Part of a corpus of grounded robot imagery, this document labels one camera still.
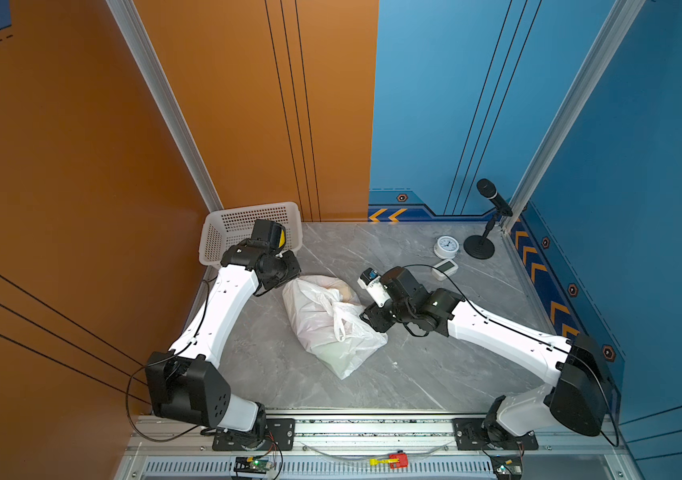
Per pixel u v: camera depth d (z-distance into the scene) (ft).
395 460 2.25
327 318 2.77
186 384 1.32
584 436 1.43
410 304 1.93
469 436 2.38
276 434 2.41
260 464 2.31
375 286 2.28
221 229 3.73
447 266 3.44
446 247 3.56
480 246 3.65
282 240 2.21
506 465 2.33
